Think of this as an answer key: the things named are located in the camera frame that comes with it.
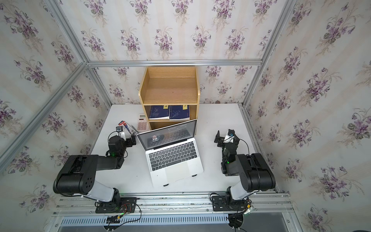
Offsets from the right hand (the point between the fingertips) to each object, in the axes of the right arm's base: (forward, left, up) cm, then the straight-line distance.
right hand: (228, 132), depth 89 cm
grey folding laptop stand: (-29, +36, -10) cm, 47 cm away
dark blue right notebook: (+10, +31, +7) cm, 33 cm away
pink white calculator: (+11, +59, -9) cm, 61 cm away
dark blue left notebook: (+10, +44, +7) cm, 46 cm away
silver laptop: (-14, +34, -2) cm, 37 cm away
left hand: (0, +64, -3) cm, 64 cm away
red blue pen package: (+9, +69, -10) cm, 71 cm away
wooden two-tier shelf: (+11, +35, +21) cm, 42 cm away
